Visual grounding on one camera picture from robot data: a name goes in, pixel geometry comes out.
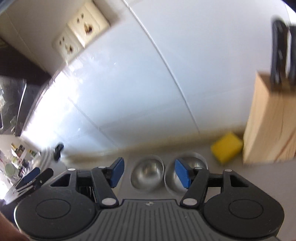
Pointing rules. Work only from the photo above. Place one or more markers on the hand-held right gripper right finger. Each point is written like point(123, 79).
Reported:
point(182, 172)

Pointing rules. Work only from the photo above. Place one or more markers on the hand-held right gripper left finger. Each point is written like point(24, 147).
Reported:
point(116, 172)

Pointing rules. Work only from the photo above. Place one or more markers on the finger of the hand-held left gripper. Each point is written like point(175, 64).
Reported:
point(29, 177)
point(44, 176)

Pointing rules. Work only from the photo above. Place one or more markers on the stainless steel bowl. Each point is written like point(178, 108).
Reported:
point(146, 173)
point(198, 162)

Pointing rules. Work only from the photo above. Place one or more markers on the white plate small floral rim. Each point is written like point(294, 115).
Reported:
point(13, 195)

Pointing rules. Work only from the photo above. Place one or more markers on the person's left forearm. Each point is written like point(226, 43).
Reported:
point(10, 230)

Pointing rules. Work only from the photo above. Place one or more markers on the aluminium pressure cooker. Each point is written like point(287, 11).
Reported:
point(59, 149)

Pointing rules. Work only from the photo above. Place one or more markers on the yellow sponge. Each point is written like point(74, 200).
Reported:
point(226, 147)

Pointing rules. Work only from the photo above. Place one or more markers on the wooden knife block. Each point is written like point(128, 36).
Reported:
point(270, 120)

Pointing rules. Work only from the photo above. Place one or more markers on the black range hood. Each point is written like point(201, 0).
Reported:
point(11, 60)

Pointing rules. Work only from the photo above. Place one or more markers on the stained white wall socket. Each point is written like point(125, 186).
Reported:
point(89, 22)
point(68, 42)

